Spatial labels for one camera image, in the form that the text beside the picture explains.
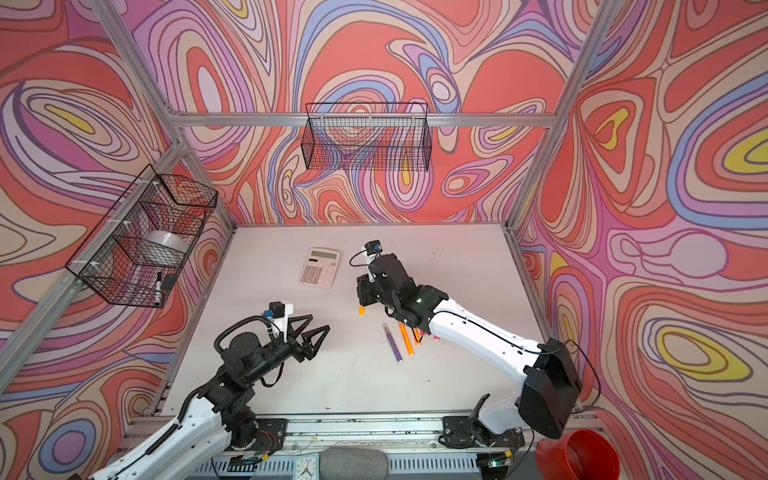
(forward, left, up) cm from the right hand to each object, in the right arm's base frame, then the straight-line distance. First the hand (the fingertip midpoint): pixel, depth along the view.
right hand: (363, 286), depth 78 cm
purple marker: (-8, -7, -20) cm, 23 cm away
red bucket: (-37, -51, -20) cm, 66 cm away
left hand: (-9, +11, -3) cm, 14 cm away
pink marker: (-6, -21, -20) cm, 29 cm away
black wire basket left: (+4, +52, +13) cm, 54 cm away
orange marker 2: (-6, -12, -20) cm, 24 cm away
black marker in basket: (-3, +50, +5) cm, 50 cm away
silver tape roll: (+7, +48, +12) cm, 50 cm away
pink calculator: (+20, +18, -18) cm, 32 cm away
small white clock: (-37, +14, -18) cm, 44 cm away
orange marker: (-3, +1, -8) cm, 8 cm away
